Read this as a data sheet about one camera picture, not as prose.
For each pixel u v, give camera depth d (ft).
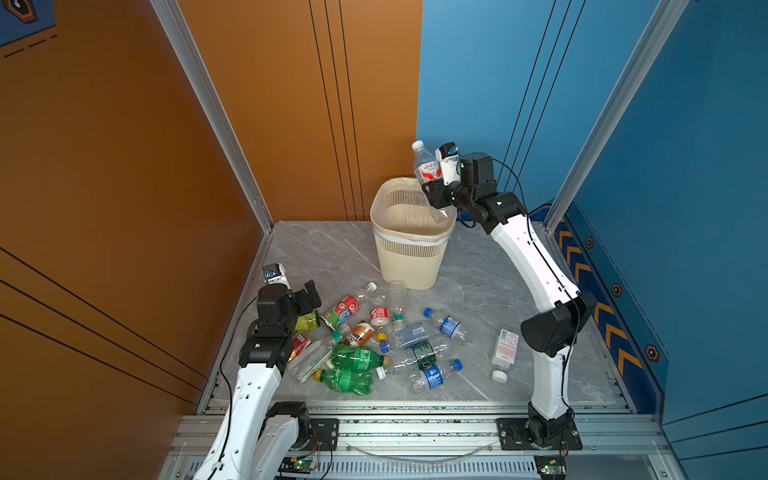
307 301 2.33
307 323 2.86
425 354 2.65
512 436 2.38
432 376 2.54
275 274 2.18
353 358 2.61
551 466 2.33
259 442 1.81
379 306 3.16
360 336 2.78
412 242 2.59
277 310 1.90
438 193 2.31
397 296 3.15
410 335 2.78
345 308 2.98
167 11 2.27
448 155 2.19
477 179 1.92
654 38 2.40
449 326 2.85
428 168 2.48
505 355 2.71
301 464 2.31
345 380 2.65
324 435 2.43
